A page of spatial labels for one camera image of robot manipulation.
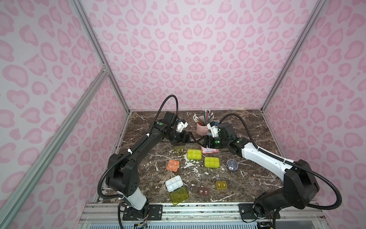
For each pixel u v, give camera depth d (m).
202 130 1.01
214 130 0.76
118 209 0.69
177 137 0.73
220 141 0.70
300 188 0.42
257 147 0.54
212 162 0.90
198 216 0.72
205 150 0.95
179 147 0.96
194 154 0.93
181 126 0.78
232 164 0.88
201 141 0.75
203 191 0.78
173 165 0.90
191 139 0.75
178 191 0.80
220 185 0.81
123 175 0.44
